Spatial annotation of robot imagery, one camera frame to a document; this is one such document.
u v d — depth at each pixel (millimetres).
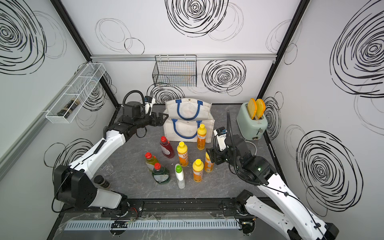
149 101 696
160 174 734
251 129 886
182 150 738
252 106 917
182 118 1020
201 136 825
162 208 751
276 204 440
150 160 739
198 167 677
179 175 697
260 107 908
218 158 592
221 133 577
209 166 777
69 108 666
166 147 826
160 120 723
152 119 711
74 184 403
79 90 736
